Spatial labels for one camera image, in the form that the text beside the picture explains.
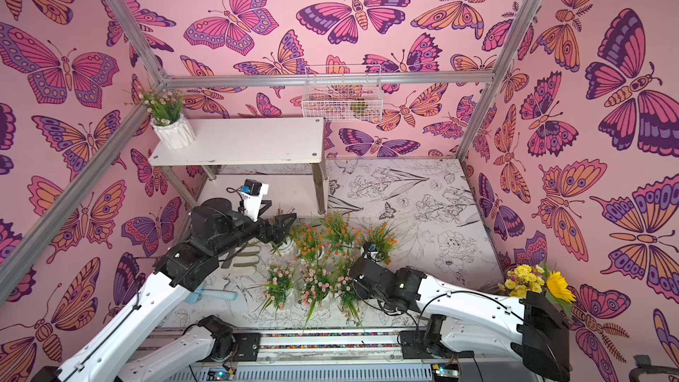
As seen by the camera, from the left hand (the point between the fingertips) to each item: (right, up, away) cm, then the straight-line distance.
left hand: (285, 207), depth 69 cm
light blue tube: (-23, -28, +12) cm, 38 cm away
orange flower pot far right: (+25, -12, +10) cm, 30 cm away
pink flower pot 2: (+7, -27, +1) cm, 28 cm away
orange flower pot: (+5, -12, +10) cm, 16 cm away
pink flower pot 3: (+19, -27, 0) cm, 33 cm away
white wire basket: (+15, +39, +37) cm, 55 cm away
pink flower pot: (-2, -21, -1) cm, 21 cm away
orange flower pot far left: (-4, -16, +16) cm, 23 cm away
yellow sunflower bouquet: (+58, -16, -8) cm, 60 cm away
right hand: (+19, -23, +9) cm, 31 cm away
